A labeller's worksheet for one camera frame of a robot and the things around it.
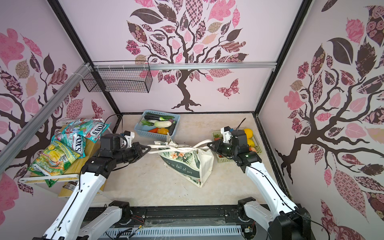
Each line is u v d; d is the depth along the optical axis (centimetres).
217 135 101
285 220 38
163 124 104
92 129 63
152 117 107
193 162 74
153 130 106
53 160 53
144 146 72
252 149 60
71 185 67
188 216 75
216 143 71
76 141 59
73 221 39
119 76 95
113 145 56
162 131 103
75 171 56
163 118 110
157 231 70
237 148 58
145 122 104
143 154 69
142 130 104
